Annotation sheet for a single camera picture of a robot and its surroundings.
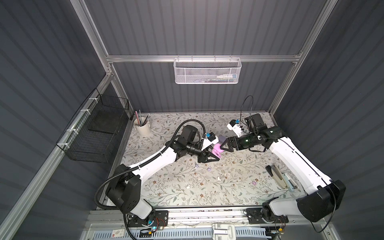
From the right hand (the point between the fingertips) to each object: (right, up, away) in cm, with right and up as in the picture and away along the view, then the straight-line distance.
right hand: (229, 145), depth 74 cm
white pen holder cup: (-53, +11, +27) cm, 60 cm away
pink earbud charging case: (-6, -2, -2) cm, 7 cm away
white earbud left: (-21, -24, +9) cm, 33 cm away
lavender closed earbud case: (-5, +4, -5) cm, 8 cm away
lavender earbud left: (-16, -14, +17) cm, 28 cm away
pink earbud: (+17, -23, +11) cm, 30 cm away
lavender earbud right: (-8, -17, +17) cm, 25 cm away
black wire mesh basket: (-68, +5, -1) cm, 68 cm away
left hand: (-5, -7, -3) cm, 9 cm away
